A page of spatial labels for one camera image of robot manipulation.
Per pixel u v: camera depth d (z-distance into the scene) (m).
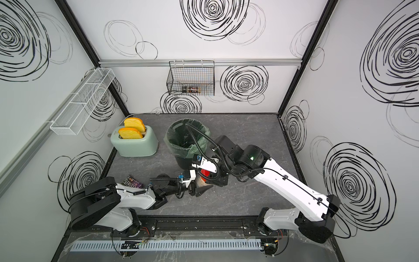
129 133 0.85
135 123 0.87
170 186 0.60
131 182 0.87
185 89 0.89
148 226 0.74
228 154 0.47
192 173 0.60
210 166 0.54
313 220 0.39
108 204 0.44
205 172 0.54
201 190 0.65
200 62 0.90
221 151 0.47
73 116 0.72
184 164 0.93
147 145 0.91
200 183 0.66
